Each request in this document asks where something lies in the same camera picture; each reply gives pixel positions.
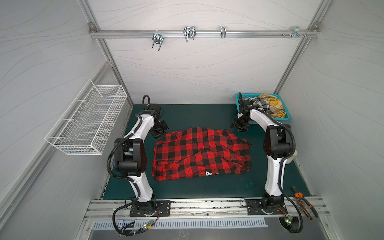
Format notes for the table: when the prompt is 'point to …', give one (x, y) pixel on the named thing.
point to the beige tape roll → (289, 160)
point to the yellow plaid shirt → (276, 106)
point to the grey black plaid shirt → (262, 102)
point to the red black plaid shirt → (197, 151)
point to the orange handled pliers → (299, 196)
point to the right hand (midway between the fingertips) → (235, 124)
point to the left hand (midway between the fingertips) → (168, 131)
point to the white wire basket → (85, 127)
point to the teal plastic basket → (287, 116)
